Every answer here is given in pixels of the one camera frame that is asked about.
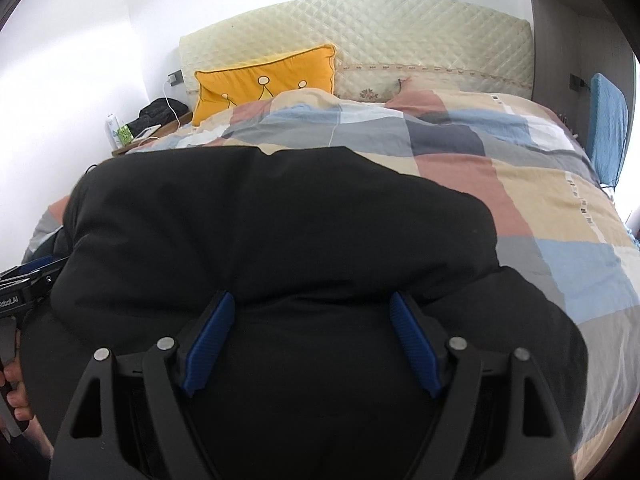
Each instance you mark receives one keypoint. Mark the blue cloth on chair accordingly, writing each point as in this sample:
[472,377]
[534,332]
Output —
[607,125]

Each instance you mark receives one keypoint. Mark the green tissue pack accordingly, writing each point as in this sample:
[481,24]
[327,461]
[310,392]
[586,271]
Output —
[123,136]

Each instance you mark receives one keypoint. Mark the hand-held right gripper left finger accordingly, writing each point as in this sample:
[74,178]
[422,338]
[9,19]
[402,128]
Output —
[210,340]

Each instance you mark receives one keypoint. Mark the white flat box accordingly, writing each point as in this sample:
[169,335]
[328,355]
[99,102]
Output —
[147,131]

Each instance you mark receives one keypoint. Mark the patchwork checked quilt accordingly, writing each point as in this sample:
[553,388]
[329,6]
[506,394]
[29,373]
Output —
[550,200]

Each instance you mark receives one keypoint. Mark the pink pillow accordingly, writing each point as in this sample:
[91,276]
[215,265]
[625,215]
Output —
[420,94]

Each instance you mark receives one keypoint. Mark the wall socket with charger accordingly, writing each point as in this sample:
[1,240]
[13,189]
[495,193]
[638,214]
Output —
[176,78]

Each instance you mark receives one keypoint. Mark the black puffer jacket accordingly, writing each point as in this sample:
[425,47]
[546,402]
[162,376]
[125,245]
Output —
[275,235]

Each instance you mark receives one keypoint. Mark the wooden nightstand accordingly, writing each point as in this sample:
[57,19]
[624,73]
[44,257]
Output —
[145,144]

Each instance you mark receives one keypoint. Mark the dark wardrobe panel socket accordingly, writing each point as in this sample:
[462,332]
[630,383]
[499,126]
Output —
[579,82]

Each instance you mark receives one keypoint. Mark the yellow crown pillow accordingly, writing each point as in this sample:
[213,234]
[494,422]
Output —
[240,90]

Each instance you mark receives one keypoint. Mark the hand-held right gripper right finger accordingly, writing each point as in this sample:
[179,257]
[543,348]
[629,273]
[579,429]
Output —
[415,345]

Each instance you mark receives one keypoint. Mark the black bag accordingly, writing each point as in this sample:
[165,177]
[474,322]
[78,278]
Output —
[160,110]

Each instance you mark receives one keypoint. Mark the white spray bottle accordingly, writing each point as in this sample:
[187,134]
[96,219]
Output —
[111,130]

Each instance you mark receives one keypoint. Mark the grey wardrobe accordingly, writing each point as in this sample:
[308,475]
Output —
[560,25]

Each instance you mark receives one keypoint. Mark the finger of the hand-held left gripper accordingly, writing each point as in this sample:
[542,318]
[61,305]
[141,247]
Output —
[37,266]

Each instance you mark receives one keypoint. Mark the person's left hand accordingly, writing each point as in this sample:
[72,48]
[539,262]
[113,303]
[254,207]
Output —
[22,405]

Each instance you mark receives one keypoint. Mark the cream quilted headboard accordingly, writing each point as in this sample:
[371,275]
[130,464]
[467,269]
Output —
[400,30]

